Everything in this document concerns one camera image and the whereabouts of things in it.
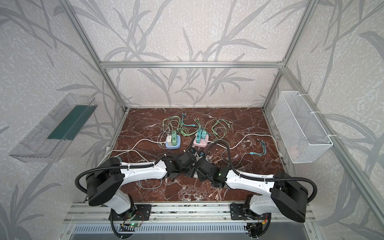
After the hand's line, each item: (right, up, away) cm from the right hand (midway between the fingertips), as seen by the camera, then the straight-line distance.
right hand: (200, 164), depth 84 cm
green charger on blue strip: (-17, +14, +9) cm, 23 cm away
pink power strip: (+2, +10, +13) cm, 17 cm away
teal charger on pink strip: (0, +16, +12) cm, 20 cm away
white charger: (-20, +14, +7) cm, 25 cm away
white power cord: (-44, +6, +12) cm, 46 cm away
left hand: (-4, -1, +2) cm, 4 cm away
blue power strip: (-20, +9, +11) cm, 25 cm away
